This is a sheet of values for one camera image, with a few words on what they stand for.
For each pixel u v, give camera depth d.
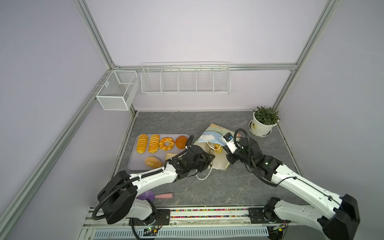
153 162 0.88
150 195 0.77
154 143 0.99
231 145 0.66
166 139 1.02
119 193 0.42
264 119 0.93
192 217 0.75
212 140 0.77
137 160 0.94
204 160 0.66
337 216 0.38
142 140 1.00
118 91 0.98
